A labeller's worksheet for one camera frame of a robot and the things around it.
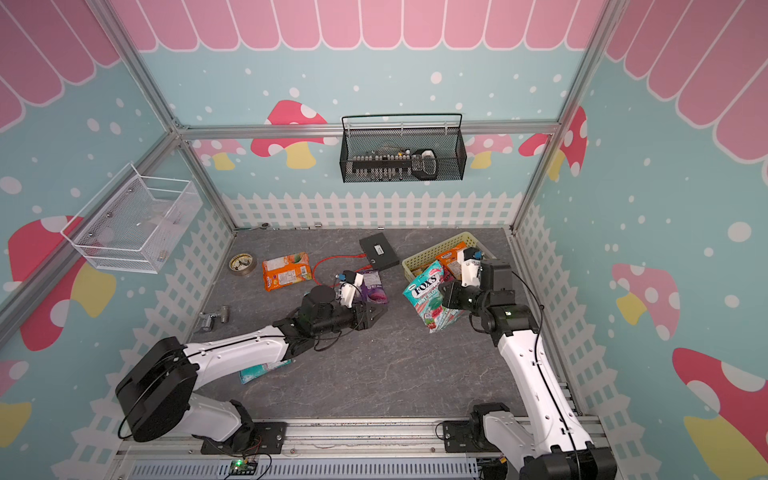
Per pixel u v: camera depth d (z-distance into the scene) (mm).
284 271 1060
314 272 1052
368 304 716
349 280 737
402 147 937
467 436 741
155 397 427
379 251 1104
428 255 1058
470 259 671
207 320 938
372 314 745
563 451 380
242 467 726
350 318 717
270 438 741
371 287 1000
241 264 1086
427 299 792
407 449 741
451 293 658
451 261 1052
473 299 632
